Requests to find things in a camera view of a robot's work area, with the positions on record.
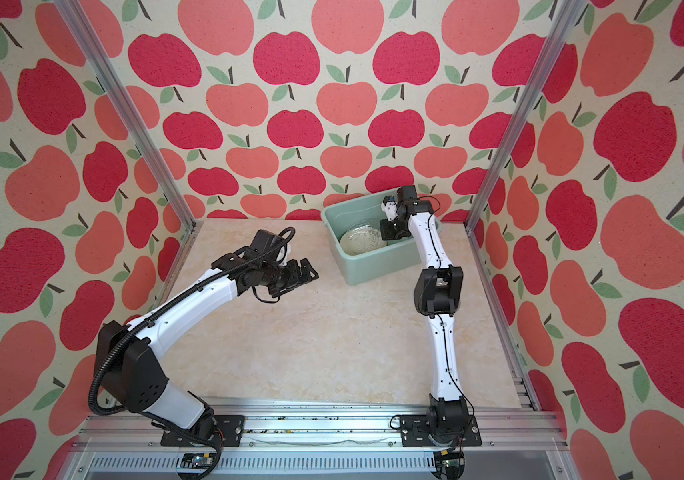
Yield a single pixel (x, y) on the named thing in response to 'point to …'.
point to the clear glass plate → (361, 239)
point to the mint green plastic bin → (396, 258)
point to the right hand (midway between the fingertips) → (390, 233)
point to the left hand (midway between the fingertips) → (313, 282)
